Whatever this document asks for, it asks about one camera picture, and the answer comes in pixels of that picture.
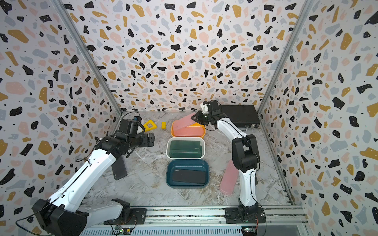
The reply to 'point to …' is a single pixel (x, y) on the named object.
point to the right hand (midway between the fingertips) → (192, 117)
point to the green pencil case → (185, 149)
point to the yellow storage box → (192, 125)
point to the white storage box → (168, 144)
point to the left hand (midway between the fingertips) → (147, 137)
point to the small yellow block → (163, 125)
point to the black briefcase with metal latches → (242, 115)
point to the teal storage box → (200, 164)
